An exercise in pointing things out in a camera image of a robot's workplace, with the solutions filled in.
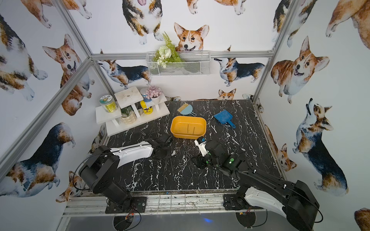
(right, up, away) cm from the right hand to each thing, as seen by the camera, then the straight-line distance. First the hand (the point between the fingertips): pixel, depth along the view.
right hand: (195, 153), depth 78 cm
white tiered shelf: (-42, +33, +18) cm, 56 cm away
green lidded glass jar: (-54, +27, +12) cm, 62 cm away
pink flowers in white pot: (-27, +35, +15) cm, 46 cm away
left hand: (-17, -3, +14) cm, 23 cm away
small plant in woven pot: (-47, +19, +24) cm, 56 cm away
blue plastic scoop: (+23, +19, +33) cm, 44 cm away
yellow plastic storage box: (-5, +11, +28) cm, 31 cm away
